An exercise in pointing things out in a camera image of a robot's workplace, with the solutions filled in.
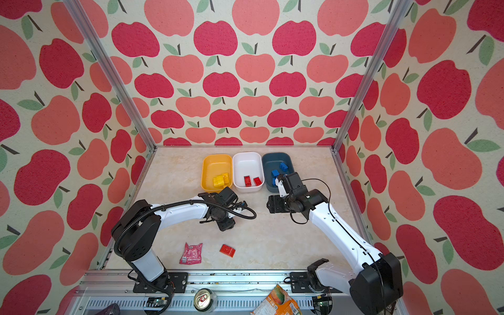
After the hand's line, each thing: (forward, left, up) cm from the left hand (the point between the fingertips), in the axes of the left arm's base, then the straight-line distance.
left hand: (233, 223), depth 89 cm
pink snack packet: (-13, +16, 0) cm, 21 cm away
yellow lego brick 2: (+27, +5, +1) cm, 28 cm away
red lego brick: (+23, -7, 0) cm, 24 cm away
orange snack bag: (-30, -18, +1) cm, 35 cm away
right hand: (+3, -20, +14) cm, 24 cm away
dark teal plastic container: (+36, -21, +2) cm, 42 cm away
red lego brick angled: (+23, -12, +2) cm, 26 cm away
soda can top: (-30, +7, +10) cm, 32 cm away
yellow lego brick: (+21, +8, +3) cm, 23 cm away
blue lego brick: (+32, -27, +2) cm, 42 cm away
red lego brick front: (-12, +2, -1) cm, 12 cm away
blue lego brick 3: (+23, -21, +1) cm, 31 cm away
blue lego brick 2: (+28, -22, +2) cm, 35 cm away
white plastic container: (+34, -5, +2) cm, 35 cm away
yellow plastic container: (+35, +13, 0) cm, 38 cm away
